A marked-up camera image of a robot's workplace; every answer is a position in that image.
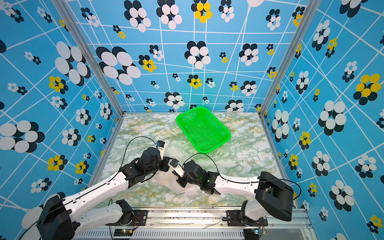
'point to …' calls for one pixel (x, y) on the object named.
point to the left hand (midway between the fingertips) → (173, 158)
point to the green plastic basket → (203, 131)
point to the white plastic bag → (169, 180)
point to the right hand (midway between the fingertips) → (174, 171)
